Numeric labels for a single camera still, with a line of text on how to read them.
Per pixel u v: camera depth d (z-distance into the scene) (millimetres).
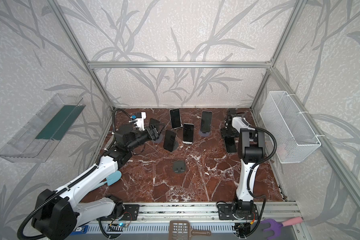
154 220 728
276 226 699
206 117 1165
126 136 571
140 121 683
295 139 597
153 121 920
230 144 973
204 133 1052
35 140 643
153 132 667
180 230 693
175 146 961
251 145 576
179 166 889
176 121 1129
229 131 877
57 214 391
